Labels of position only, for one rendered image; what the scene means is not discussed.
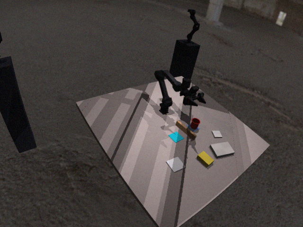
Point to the yellow rectangular block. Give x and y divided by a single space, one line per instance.
205 159

